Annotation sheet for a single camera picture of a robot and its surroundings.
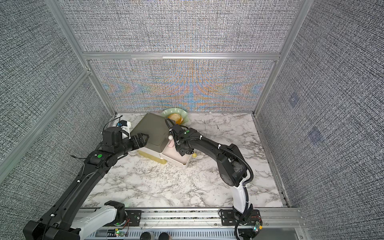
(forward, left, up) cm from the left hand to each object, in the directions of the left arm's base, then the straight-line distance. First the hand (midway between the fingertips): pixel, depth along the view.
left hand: (146, 136), depth 75 cm
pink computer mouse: (+4, -11, -14) cm, 18 cm away
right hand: (+5, -20, -15) cm, 25 cm away
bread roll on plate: (+28, -14, -17) cm, 35 cm away
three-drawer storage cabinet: (+13, -3, -10) cm, 17 cm away
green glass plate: (+35, -5, -20) cm, 41 cm away
